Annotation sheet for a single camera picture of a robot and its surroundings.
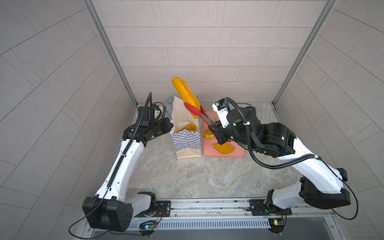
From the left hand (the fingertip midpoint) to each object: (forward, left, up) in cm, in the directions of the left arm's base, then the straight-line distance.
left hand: (177, 122), depth 74 cm
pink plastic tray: (-4, -17, -25) cm, 30 cm away
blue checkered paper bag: (-6, -5, -11) cm, 14 cm away
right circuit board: (-40, -47, -25) cm, 67 cm away
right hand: (-11, -15, +12) cm, 23 cm away
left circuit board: (-41, +11, -21) cm, 47 cm away
